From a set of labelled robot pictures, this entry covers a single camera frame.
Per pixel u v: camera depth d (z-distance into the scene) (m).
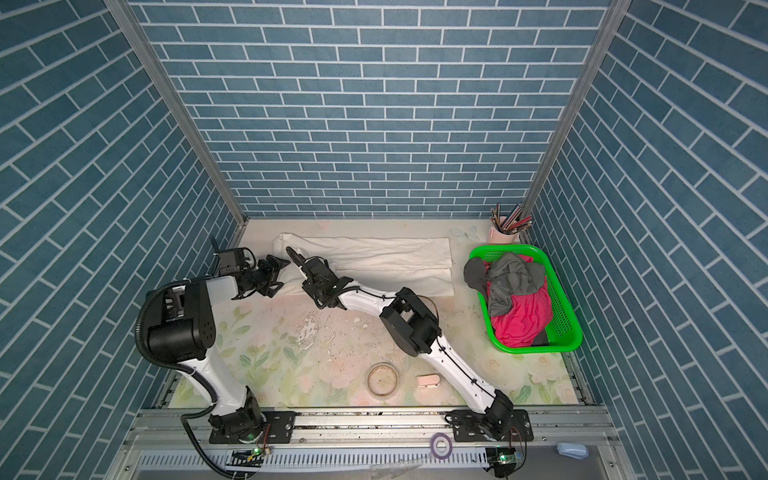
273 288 0.96
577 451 0.70
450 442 0.72
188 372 0.53
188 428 0.68
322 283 0.79
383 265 1.06
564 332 0.86
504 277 0.89
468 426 0.74
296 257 0.84
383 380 0.81
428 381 0.81
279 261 0.92
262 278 0.88
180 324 0.50
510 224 1.06
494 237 1.05
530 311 0.85
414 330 0.62
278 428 0.74
